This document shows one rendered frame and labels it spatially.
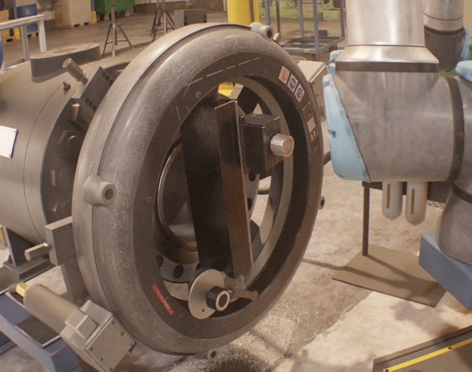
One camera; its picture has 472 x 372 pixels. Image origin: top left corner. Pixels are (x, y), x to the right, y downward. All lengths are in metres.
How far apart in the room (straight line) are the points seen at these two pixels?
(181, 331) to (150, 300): 0.13
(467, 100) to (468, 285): 0.26
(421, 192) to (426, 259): 1.00
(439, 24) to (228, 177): 0.52
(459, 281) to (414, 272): 1.27
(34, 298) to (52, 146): 0.35
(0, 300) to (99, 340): 0.70
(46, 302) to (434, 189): 1.32
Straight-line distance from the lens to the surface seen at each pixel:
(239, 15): 4.82
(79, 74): 1.02
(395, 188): 1.90
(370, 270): 2.08
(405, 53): 0.72
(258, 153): 1.12
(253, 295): 1.30
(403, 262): 2.14
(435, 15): 1.01
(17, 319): 1.59
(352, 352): 1.69
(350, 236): 2.33
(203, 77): 1.05
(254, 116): 1.16
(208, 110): 1.07
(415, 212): 1.90
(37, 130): 1.33
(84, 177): 0.98
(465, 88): 0.75
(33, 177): 1.32
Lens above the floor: 1.08
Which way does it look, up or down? 22 degrees down
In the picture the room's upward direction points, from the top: 4 degrees counter-clockwise
